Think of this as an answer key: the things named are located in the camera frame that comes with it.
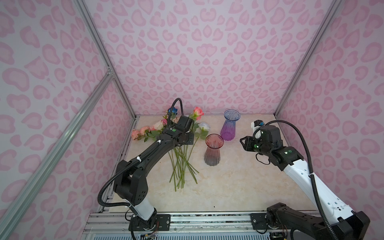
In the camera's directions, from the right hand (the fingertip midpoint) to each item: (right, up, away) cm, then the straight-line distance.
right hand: (242, 139), depth 75 cm
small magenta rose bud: (-45, +10, +26) cm, 53 cm away
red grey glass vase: (-13, -2, +9) cm, 16 cm away
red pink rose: (-23, +14, +18) cm, 32 cm away
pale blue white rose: (-17, +7, +32) cm, 37 cm away
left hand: (-27, +1, +11) cm, 29 cm away
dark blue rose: (-39, +17, +30) cm, 52 cm away
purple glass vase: (-1, +3, +29) cm, 29 cm away
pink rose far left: (-66, +2, +28) cm, 72 cm away
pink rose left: (-61, +4, +29) cm, 67 cm away
